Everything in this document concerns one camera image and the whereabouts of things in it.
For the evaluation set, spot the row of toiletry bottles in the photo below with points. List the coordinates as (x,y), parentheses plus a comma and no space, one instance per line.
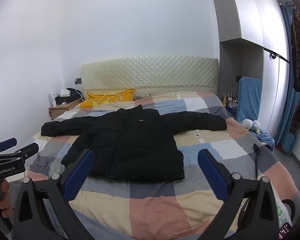
(230,100)

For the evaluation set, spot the white and blue plush toy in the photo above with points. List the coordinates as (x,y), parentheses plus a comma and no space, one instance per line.
(247,124)

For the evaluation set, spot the black bag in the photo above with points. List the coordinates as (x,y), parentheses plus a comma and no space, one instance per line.
(74,95)

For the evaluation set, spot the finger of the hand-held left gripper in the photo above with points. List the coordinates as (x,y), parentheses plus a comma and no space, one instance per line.
(27,150)
(7,143)

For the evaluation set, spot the crumpled blue cloth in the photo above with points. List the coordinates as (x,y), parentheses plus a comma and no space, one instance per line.
(266,138)

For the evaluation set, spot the black smartphone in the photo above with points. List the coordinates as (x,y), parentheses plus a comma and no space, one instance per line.
(285,231)

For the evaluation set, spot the black wall rail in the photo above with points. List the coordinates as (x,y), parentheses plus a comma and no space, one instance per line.
(273,54)

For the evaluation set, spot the black wall socket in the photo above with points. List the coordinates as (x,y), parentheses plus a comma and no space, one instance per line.
(238,79)

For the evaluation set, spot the grey built-in wardrobe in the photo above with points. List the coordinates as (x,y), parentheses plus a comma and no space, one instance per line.
(252,17)

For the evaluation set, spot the wooden nightstand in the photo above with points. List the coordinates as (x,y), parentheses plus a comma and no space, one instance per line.
(62,109)

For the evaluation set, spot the blue towel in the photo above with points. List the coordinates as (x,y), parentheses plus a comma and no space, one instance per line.
(250,100)

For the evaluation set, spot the yellow pillow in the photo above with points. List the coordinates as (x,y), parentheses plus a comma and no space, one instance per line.
(95,100)

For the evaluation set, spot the blue curtain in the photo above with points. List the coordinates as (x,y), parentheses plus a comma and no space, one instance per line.
(286,110)

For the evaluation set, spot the grey wall socket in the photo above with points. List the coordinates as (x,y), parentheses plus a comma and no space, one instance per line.
(78,81)

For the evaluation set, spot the white bag with green print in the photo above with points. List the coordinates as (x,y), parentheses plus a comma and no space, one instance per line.
(282,212)

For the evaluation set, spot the black clamp stand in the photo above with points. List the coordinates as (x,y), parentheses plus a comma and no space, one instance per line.
(256,150)

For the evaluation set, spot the person's left hand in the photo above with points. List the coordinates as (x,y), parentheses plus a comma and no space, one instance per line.
(5,195)

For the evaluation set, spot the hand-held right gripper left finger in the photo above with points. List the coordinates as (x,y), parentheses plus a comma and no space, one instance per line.
(77,177)

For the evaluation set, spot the black puffer jacket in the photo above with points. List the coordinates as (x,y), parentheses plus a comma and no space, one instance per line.
(130,142)

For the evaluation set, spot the white spray bottle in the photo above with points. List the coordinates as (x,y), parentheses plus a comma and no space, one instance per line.
(52,100)

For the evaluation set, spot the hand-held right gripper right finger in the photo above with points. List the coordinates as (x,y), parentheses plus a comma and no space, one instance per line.
(215,177)

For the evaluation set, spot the checkered patchwork blanket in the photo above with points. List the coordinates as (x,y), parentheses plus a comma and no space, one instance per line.
(165,205)

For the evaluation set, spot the white tissue box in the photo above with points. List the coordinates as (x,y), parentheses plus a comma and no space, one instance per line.
(64,93)

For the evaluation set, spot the cream quilted headboard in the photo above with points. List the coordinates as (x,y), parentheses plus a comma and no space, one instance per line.
(150,75)

